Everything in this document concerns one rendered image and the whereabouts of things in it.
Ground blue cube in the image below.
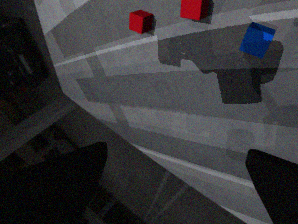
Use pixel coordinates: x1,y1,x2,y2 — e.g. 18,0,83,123
239,23,275,59

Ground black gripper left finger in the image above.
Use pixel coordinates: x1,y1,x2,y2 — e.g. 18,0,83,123
0,143,108,224

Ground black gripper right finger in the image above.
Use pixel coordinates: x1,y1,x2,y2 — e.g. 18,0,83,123
245,149,298,224

